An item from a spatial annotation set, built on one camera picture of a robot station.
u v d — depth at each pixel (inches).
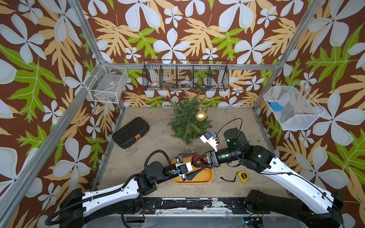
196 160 22.6
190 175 22.8
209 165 20.9
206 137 22.9
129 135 37.7
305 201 16.2
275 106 33.7
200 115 27.6
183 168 19.6
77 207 16.5
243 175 32.4
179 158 22.9
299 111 30.9
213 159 20.8
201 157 21.9
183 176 22.2
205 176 33.1
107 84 33.7
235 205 29.0
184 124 30.0
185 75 38.4
